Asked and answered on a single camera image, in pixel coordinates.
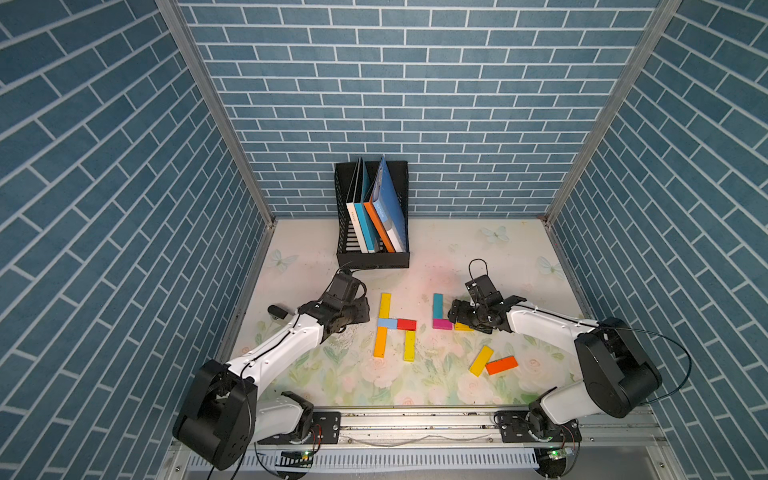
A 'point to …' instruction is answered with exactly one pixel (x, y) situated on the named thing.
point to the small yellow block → (459, 326)
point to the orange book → (379, 225)
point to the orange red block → (500, 365)
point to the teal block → (438, 306)
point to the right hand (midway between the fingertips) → (459, 318)
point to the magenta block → (441, 323)
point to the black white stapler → (276, 312)
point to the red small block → (407, 324)
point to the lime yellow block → (410, 345)
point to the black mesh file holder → (348, 249)
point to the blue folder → (390, 206)
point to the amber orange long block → (380, 341)
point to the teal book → (362, 196)
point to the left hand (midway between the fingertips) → (370, 309)
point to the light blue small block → (390, 323)
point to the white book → (350, 203)
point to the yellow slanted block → (483, 356)
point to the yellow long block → (385, 305)
